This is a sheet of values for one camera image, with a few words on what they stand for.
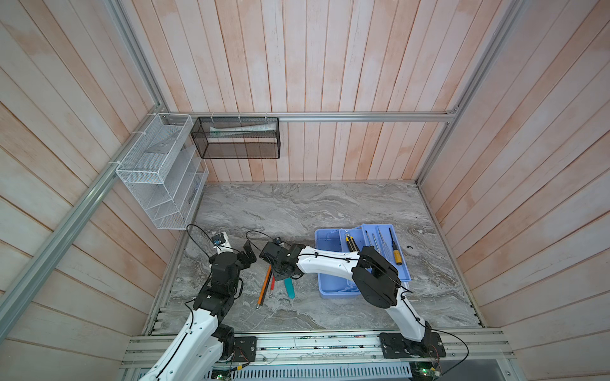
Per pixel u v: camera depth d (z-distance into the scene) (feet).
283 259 2.20
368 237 2.88
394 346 2.41
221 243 2.24
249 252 2.43
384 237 2.89
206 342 1.72
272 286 2.87
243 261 2.40
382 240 2.82
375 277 1.76
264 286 2.82
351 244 2.90
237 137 3.40
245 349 2.40
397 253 2.71
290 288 2.82
